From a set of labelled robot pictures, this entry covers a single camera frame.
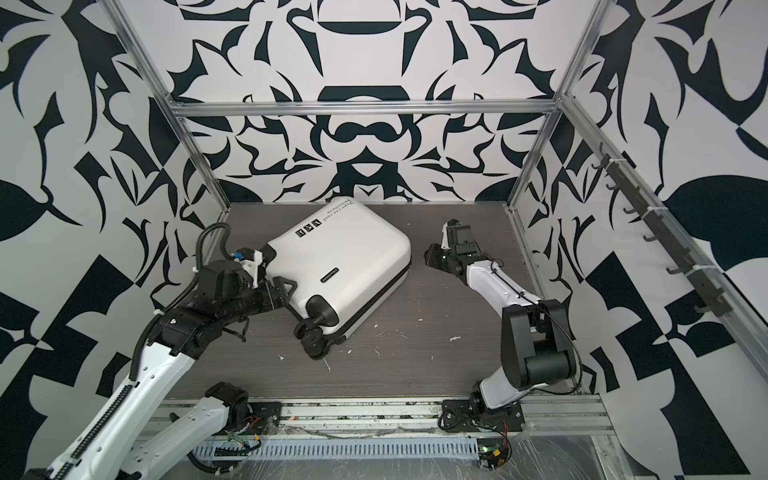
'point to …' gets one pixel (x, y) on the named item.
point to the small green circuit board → (492, 452)
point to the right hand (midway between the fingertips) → (433, 251)
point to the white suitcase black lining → (346, 263)
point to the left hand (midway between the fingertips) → (286, 282)
